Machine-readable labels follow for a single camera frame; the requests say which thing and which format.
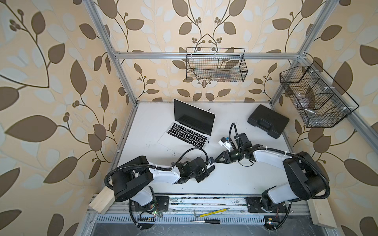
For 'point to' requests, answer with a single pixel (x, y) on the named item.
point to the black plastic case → (272, 122)
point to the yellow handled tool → (212, 213)
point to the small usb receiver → (208, 142)
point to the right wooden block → (321, 213)
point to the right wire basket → (320, 101)
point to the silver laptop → (192, 128)
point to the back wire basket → (216, 64)
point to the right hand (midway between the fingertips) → (217, 161)
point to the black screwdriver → (207, 221)
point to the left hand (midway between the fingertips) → (205, 167)
